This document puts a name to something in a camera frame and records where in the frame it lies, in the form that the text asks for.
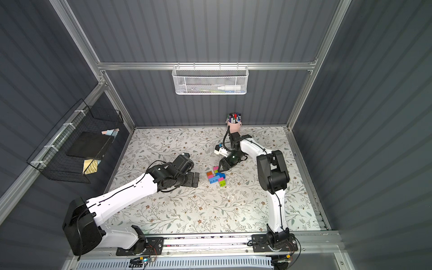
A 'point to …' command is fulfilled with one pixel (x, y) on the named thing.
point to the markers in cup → (234, 117)
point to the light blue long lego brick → (214, 179)
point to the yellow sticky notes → (90, 166)
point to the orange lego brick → (209, 173)
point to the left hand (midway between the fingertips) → (192, 180)
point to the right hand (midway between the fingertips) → (222, 170)
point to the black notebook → (90, 145)
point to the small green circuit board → (136, 262)
